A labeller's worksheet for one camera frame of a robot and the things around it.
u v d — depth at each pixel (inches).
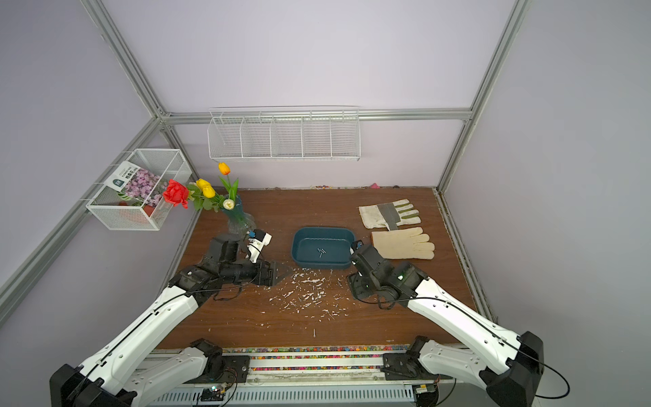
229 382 27.9
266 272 25.8
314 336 31.5
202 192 31.4
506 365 15.2
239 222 39.0
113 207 29.1
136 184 29.0
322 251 39.0
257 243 27.0
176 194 27.4
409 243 40.1
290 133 39.0
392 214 44.0
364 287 25.8
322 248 39.0
